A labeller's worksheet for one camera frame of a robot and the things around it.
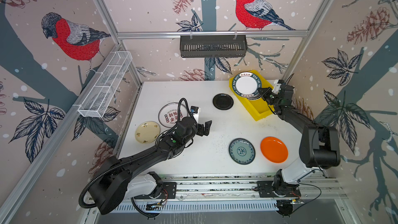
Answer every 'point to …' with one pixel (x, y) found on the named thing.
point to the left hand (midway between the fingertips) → (204, 119)
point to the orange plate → (274, 149)
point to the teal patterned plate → (242, 151)
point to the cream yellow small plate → (147, 132)
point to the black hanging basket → (213, 47)
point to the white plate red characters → (168, 114)
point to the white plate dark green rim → (246, 84)
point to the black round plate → (223, 101)
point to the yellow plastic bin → (257, 109)
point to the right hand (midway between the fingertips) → (257, 89)
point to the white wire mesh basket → (104, 84)
